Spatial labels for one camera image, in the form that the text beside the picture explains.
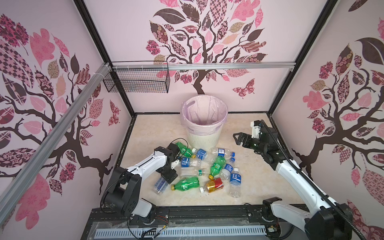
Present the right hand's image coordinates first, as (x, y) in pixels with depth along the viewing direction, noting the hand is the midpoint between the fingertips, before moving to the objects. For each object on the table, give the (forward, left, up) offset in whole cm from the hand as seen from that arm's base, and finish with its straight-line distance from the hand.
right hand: (240, 134), depth 80 cm
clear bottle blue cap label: (0, +12, -20) cm, 23 cm away
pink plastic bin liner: (+23, +19, -8) cm, 31 cm away
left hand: (-16, +43, -18) cm, 50 cm away
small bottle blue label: (-12, +6, -17) cm, 22 cm away
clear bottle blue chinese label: (-8, +30, -17) cm, 36 cm away
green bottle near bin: (0, +31, -16) cm, 35 cm away
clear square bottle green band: (-11, +29, -24) cm, 39 cm away
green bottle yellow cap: (-12, +13, -17) cm, 25 cm away
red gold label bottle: (-22, +16, -17) cm, 32 cm away
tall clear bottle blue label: (-21, +3, -17) cm, 27 cm away
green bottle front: (-21, +30, -16) cm, 40 cm away
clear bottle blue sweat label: (-3, +20, -17) cm, 26 cm away
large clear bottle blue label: (-21, +44, -17) cm, 52 cm away
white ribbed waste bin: (+2, +17, -10) cm, 20 cm away
